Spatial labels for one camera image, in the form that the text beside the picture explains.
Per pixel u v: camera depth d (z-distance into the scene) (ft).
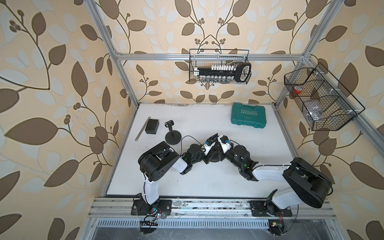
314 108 2.38
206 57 2.99
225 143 2.36
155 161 1.68
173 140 3.24
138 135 3.40
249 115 3.55
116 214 2.43
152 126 3.43
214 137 2.49
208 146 2.59
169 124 2.77
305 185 1.42
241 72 2.75
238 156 2.15
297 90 2.86
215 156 2.78
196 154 2.42
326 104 2.39
